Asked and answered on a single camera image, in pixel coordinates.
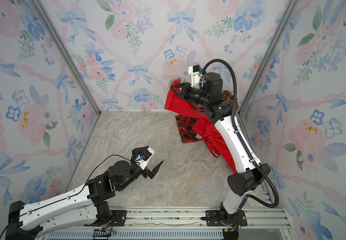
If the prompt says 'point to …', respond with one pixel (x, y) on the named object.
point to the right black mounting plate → (215, 218)
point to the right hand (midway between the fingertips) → (172, 84)
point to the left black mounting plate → (119, 217)
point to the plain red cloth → (207, 128)
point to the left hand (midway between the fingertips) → (154, 153)
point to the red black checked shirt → (185, 126)
